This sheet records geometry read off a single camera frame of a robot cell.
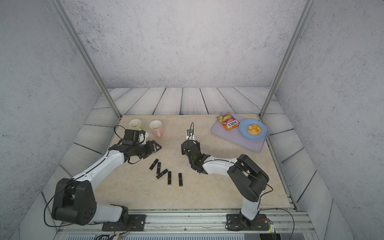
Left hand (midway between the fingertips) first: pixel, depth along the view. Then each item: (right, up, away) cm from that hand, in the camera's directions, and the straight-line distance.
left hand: (160, 148), depth 86 cm
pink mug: (-5, +10, +13) cm, 18 cm away
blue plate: (+56, +13, +26) cm, 63 cm away
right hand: (+15, +5, +3) cm, 16 cm away
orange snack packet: (+44, +17, +28) cm, 55 cm away
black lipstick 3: (+5, -17, +1) cm, 18 cm away
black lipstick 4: (+12, -19, +1) cm, 22 cm away
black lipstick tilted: (+2, -14, +4) cm, 15 cm away
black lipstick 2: (-2, -13, +5) cm, 14 cm away
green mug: (-22, +14, +21) cm, 34 cm away
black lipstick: (-6, -11, +8) cm, 14 cm away
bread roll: (+62, +10, +22) cm, 66 cm away
